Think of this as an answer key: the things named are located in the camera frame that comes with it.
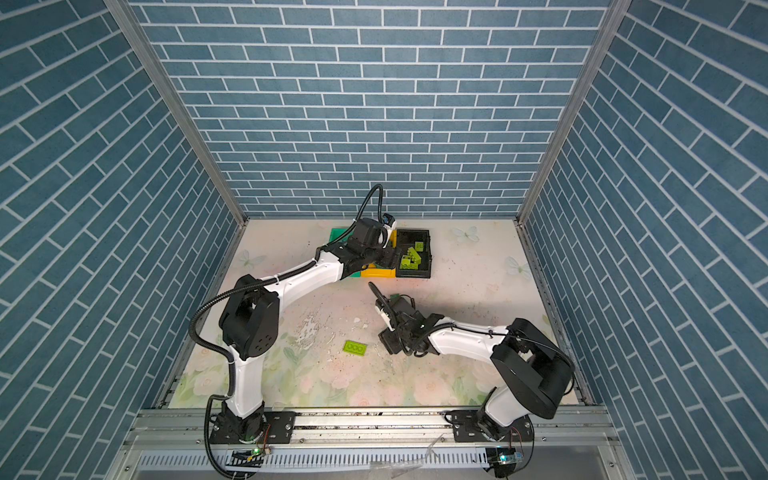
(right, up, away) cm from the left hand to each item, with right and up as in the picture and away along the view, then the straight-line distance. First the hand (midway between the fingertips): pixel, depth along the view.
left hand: (393, 246), depth 93 cm
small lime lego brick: (+9, 0, +17) cm, 20 cm away
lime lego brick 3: (-11, -30, -6) cm, 33 cm away
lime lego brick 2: (+7, -3, +13) cm, 15 cm away
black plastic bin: (+5, +3, +22) cm, 23 cm away
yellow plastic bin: (-5, -7, -11) cm, 14 cm away
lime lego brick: (+5, -6, +9) cm, 11 cm away
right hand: (-2, -25, -5) cm, 26 cm away
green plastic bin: (-21, +5, +15) cm, 26 cm away
